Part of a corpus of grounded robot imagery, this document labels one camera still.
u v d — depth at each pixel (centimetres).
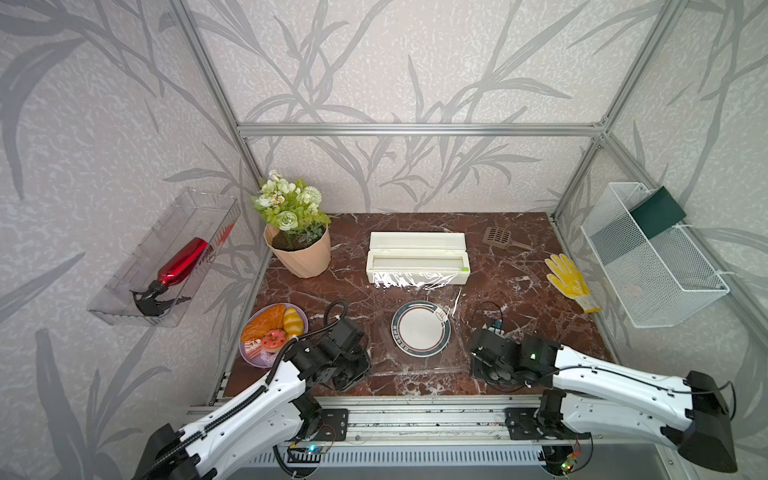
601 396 48
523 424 74
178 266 63
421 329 90
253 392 48
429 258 95
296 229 84
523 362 54
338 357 60
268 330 86
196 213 79
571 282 102
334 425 73
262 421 57
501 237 112
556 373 50
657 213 73
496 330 71
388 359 85
